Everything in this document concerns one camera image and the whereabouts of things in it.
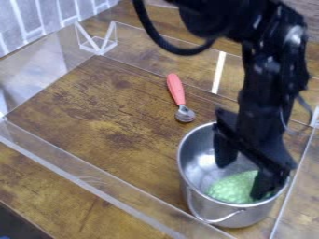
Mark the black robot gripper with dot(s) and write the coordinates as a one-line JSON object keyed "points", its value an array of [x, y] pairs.
{"points": [[253, 131]]}

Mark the green knitted object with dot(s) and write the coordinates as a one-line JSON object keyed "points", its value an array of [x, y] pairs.
{"points": [[233, 189]]}

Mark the silver metal pot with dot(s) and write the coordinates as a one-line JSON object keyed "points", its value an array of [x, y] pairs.
{"points": [[199, 173]]}

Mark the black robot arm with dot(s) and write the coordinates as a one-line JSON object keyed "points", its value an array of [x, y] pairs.
{"points": [[272, 31]]}

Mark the clear acrylic barrier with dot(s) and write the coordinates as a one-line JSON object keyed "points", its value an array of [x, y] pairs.
{"points": [[90, 138]]}

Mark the red handled metal spoon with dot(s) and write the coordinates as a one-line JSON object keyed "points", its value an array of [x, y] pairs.
{"points": [[185, 114]]}

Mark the clear acrylic corner bracket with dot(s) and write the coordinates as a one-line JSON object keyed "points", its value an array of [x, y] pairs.
{"points": [[95, 44]]}

